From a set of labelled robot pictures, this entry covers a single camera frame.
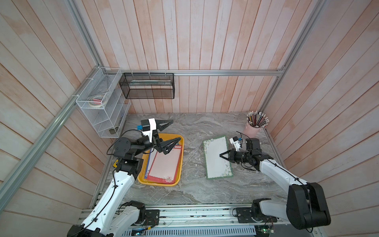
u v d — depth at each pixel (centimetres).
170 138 52
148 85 104
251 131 101
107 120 77
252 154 68
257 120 101
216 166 82
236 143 80
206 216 75
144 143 54
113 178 48
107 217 40
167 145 51
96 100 72
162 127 60
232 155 75
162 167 90
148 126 47
